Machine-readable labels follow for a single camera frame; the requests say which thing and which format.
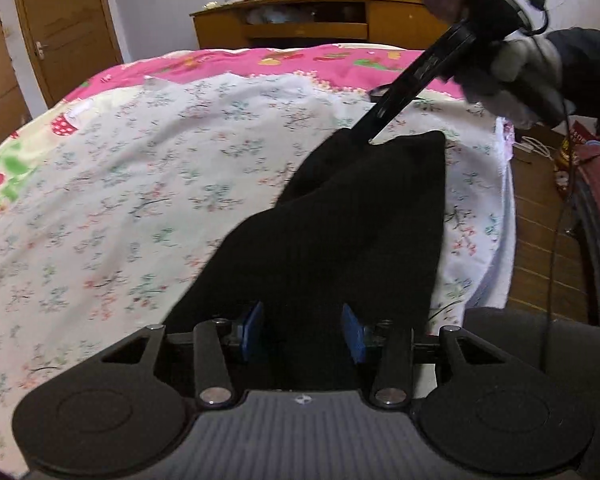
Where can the wooden wardrobe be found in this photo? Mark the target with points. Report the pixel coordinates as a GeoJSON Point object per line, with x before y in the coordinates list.
{"type": "Point", "coordinates": [0, 90]}

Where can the red snack packet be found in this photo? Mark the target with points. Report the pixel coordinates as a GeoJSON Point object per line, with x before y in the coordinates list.
{"type": "Point", "coordinates": [572, 147]}

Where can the person's right forearm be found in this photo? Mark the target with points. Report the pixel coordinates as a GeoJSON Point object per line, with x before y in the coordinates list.
{"type": "Point", "coordinates": [590, 70]}

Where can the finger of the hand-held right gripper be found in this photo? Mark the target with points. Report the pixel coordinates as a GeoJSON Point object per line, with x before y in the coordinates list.
{"type": "Point", "coordinates": [392, 105]}

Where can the black pants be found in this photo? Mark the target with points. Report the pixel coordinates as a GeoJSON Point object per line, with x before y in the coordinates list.
{"type": "Point", "coordinates": [355, 220]}

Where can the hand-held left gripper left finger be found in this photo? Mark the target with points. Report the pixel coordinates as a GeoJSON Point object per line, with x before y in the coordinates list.
{"type": "Point", "coordinates": [252, 332]}

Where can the wooden door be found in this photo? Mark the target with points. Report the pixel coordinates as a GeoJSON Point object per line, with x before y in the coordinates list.
{"type": "Point", "coordinates": [65, 25]}

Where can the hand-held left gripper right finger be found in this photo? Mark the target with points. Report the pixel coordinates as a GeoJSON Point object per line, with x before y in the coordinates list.
{"type": "Point", "coordinates": [354, 335]}

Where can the pink cartoon print quilt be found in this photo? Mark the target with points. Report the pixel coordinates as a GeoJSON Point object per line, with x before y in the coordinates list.
{"type": "Point", "coordinates": [260, 62]}

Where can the white floral bedsheet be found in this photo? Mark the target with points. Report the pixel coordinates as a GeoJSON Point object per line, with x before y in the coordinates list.
{"type": "Point", "coordinates": [130, 185]}

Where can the wooden desk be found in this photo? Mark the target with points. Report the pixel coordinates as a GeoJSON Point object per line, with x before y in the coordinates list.
{"type": "Point", "coordinates": [405, 15]}

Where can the person's right hand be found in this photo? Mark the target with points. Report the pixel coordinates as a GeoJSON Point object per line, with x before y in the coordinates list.
{"type": "Point", "coordinates": [525, 75]}

